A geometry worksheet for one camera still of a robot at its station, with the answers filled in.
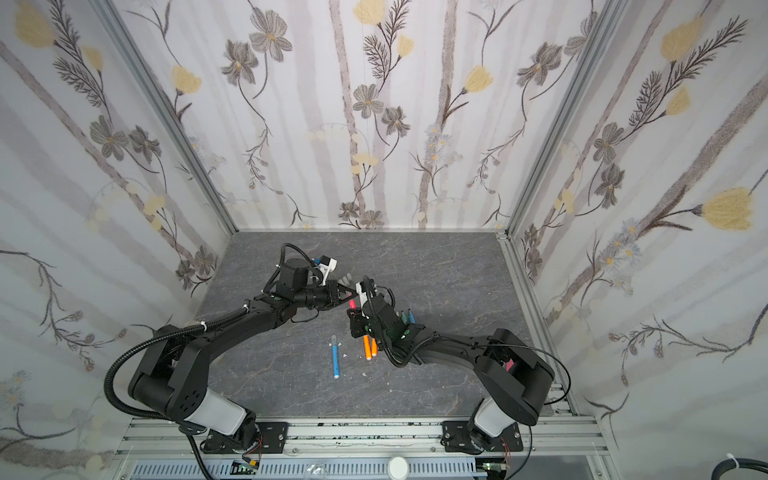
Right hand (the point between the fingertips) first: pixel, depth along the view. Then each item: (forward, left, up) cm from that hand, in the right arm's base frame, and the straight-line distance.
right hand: (341, 306), depth 81 cm
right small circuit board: (-35, -41, -12) cm, 55 cm away
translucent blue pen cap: (+21, +1, -16) cm, 26 cm away
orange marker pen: (-6, -8, -14) cm, 17 cm away
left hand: (+6, -2, +1) cm, 7 cm away
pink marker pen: (+1, -3, -1) cm, 3 cm away
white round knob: (-36, -16, -3) cm, 40 cm away
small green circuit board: (-37, +21, -17) cm, 46 cm away
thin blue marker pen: (-9, +2, -15) cm, 18 cm away
